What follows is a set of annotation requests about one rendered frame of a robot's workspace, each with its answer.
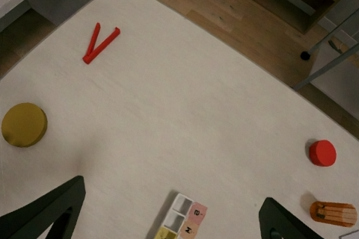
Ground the red flat bar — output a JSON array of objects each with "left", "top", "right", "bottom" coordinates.
[{"left": 82, "top": 22, "right": 120, "bottom": 64}]

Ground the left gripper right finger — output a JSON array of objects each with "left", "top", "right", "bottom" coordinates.
[{"left": 258, "top": 197, "right": 324, "bottom": 239}]

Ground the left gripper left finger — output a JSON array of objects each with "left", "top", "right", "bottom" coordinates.
[{"left": 0, "top": 176, "right": 86, "bottom": 239}]

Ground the yellow round disc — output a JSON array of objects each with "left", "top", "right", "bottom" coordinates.
[{"left": 1, "top": 102, "right": 48, "bottom": 148}]

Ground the orange translucent cylinder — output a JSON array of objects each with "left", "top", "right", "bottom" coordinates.
[{"left": 310, "top": 201, "right": 358, "bottom": 228}]

